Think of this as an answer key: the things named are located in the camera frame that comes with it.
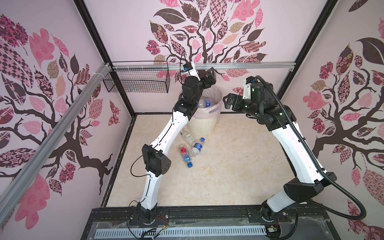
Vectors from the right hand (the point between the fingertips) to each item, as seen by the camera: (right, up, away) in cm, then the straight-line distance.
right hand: (232, 97), depth 67 cm
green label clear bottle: (-22, -21, +32) cm, 44 cm away
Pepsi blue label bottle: (-12, 0, +20) cm, 23 cm away
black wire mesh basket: (-54, +19, +28) cm, 64 cm away
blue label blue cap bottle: (-16, -27, +28) cm, 42 cm away
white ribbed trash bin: (-12, -14, +41) cm, 45 cm away
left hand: (-11, +14, +6) cm, 19 cm away
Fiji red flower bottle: (-23, -32, +23) cm, 46 cm away
